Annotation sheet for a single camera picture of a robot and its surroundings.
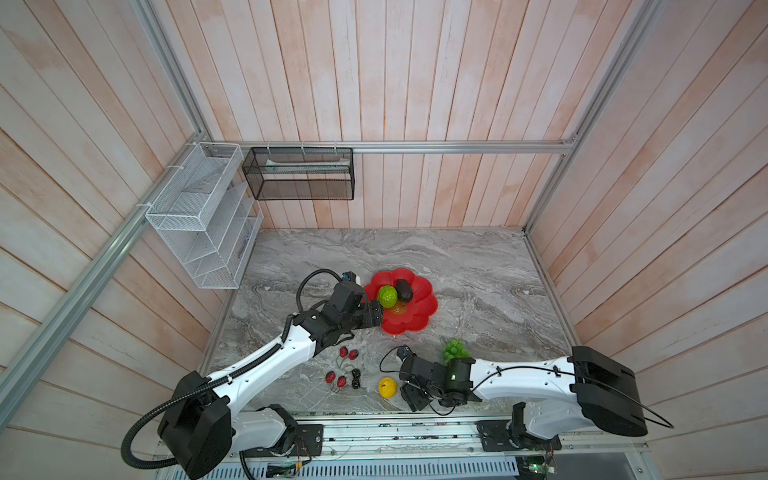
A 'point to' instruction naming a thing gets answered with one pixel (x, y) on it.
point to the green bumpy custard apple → (387, 296)
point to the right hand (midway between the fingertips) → (410, 390)
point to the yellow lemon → (387, 387)
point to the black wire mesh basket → (301, 173)
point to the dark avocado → (404, 290)
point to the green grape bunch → (455, 348)
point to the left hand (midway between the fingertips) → (371, 316)
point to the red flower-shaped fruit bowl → (406, 316)
